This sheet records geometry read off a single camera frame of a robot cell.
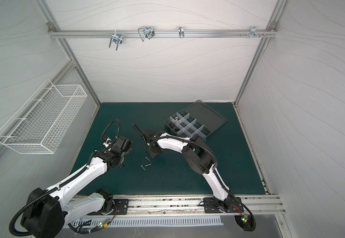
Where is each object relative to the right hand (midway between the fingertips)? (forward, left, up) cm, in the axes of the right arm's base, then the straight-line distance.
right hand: (156, 148), depth 94 cm
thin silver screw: (-12, +6, 0) cm, 14 cm away
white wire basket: (-7, +50, +32) cm, 60 cm away
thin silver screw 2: (-6, +6, 0) cm, 8 cm away
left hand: (-5, +18, +9) cm, 20 cm away
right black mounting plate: (-31, -39, +10) cm, 51 cm away
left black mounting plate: (-33, +13, 0) cm, 35 cm away
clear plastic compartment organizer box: (+22, -27, +4) cm, 35 cm away
